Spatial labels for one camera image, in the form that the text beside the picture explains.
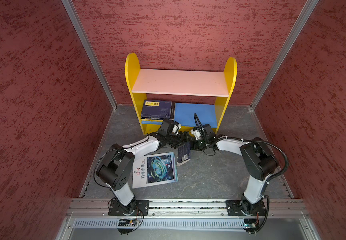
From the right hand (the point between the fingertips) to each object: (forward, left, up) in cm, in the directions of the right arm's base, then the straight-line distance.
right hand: (186, 149), depth 92 cm
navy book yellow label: (-5, +2, +4) cm, 6 cm away
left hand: (-1, -2, +8) cm, 8 cm away
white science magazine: (-11, +20, -4) cm, 23 cm away
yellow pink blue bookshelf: (+46, -5, 0) cm, 47 cm away
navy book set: (+20, +18, +16) cm, 32 cm away
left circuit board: (-36, +31, -4) cm, 48 cm away
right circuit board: (-39, -29, -5) cm, 49 cm away
